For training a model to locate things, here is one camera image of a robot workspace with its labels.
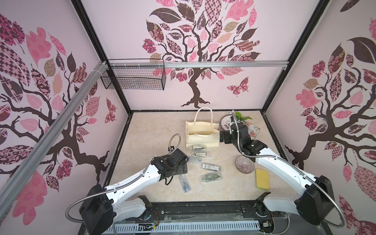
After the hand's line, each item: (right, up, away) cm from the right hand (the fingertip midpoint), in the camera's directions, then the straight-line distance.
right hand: (229, 129), depth 82 cm
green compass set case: (-10, -28, +2) cm, 30 cm away
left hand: (-29, -23, -1) cm, 37 cm away
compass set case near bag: (-18, -13, +15) cm, 27 cm away
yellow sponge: (+19, -28, -1) cm, 34 cm away
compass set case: (-15, -17, +12) cm, 25 cm away
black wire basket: (-57, +37, +13) cm, 69 cm away
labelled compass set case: (-9, -23, +6) cm, 26 cm away
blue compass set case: (-25, -32, -1) cm, 40 cm away
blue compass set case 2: (-19, -20, +9) cm, 29 cm away
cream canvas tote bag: (-16, -3, -4) cm, 16 cm away
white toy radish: (+17, +7, +29) cm, 35 cm away
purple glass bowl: (+12, -22, +7) cm, 26 cm away
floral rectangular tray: (+25, -2, +25) cm, 35 cm away
